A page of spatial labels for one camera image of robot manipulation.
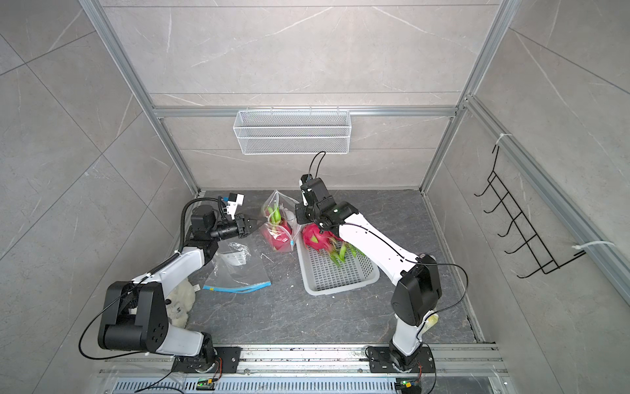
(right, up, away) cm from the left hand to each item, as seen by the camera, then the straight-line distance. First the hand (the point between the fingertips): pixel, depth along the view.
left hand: (267, 218), depth 80 cm
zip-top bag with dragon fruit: (+6, +4, +4) cm, 8 cm away
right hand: (+12, +4, +2) cm, 12 cm away
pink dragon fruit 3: (+15, -8, +10) cm, 20 cm away
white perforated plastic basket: (+18, -22, +11) cm, 31 cm away
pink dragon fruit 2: (+25, -13, +10) cm, 30 cm away
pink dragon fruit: (+4, -4, 0) cm, 6 cm away
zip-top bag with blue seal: (-14, -19, +13) cm, 27 cm away
